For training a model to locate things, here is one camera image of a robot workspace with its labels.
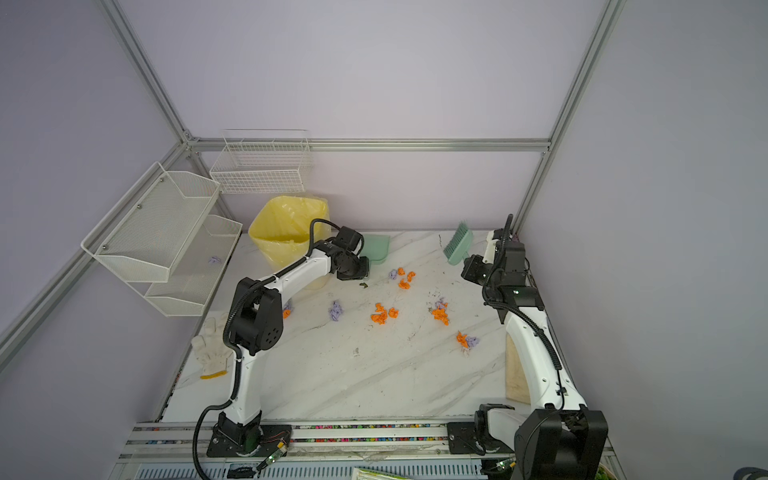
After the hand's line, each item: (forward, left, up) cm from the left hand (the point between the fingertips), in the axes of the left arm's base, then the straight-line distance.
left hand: (364, 274), depth 98 cm
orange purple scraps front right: (-20, -32, -7) cm, 38 cm away
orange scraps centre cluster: (-12, -6, -7) cm, 16 cm away
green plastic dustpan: (+12, -3, 0) cm, 13 cm away
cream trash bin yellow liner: (+14, +30, +5) cm, 33 cm away
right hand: (-8, -29, +18) cm, 35 cm away
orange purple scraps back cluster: (+1, -13, -8) cm, 15 cm away
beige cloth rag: (-32, -45, -8) cm, 56 cm away
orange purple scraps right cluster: (-11, -25, -7) cm, 28 cm away
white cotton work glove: (-23, +45, -8) cm, 51 cm away
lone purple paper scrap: (-11, +9, -6) cm, 15 cm away
